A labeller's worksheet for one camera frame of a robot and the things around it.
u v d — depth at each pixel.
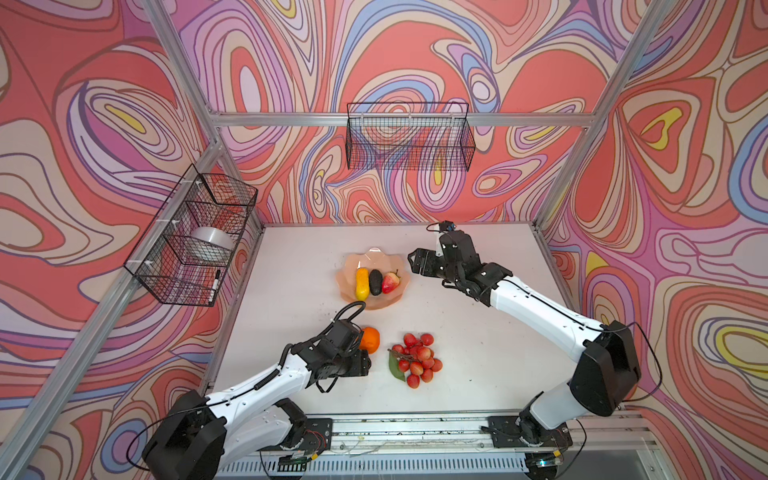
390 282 0.96
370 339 0.84
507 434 0.73
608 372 0.43
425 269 0.72
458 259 0.61
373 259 1.05
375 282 0.97
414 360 0.80
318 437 0.72
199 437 0.40
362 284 0.96
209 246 0.70
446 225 0.73
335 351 0.64
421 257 0.73
